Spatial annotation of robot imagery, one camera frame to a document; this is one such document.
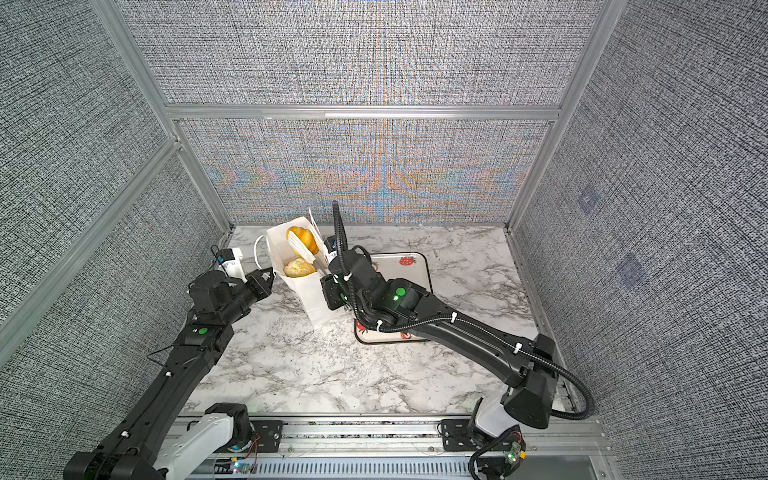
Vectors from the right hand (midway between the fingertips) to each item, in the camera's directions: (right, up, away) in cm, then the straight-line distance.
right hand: (328, 275), depth 70 cm
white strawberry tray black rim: (+23, +1, +37) cm, 44 cm away
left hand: (-15, +1, +8) cm, 17 cm away
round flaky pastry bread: (-11, +1, +14) cm, 17 cm away
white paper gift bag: (-6, -4, +6) cm, 10 cm away
